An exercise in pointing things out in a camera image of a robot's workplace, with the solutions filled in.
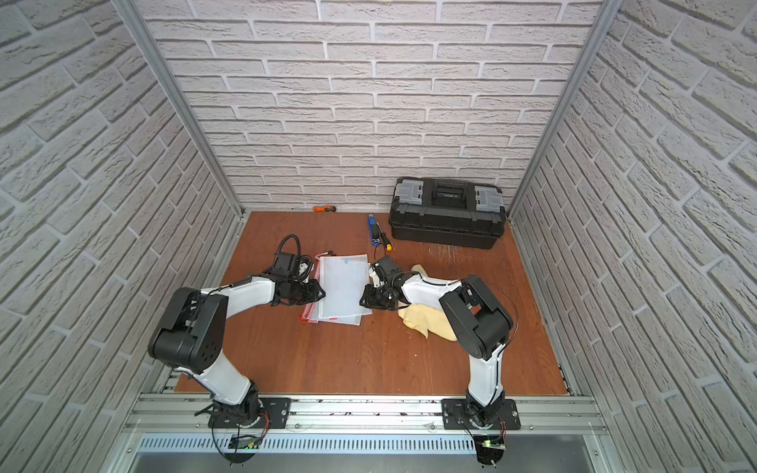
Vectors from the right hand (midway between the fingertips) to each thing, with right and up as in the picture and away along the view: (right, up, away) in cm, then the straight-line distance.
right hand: (367, 301), depth 93 cm
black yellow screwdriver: (+6, +19, +17) cm, 26 cm away
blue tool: (+1, +24, +19) cm, 31 cm away
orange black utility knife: (-21, +33, +29) cm, 49 cm away
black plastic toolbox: (+27, +30, +7) cm, 41 cm away
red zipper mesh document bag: (-18, -3, -2) cm, 18 cm away
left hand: (-14, +3, +2) cm, 15 cm away
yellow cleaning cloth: (+18, -5, -3) cm, 19 cm away
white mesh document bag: (-9, +7, +4) cm, 12 cm away
